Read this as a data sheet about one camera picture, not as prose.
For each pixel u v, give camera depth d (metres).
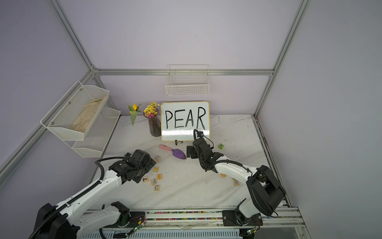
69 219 0.40
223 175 0.88
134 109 0.90
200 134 0.75
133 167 0.58
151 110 0.91
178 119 1.01
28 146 0.56
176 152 0.98
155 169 0.90
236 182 0.85
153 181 0.86
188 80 1.08
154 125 0.99
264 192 0.43
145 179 0.86
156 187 0.83
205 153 0.66
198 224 0.73
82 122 0.76
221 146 1.01
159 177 0.87
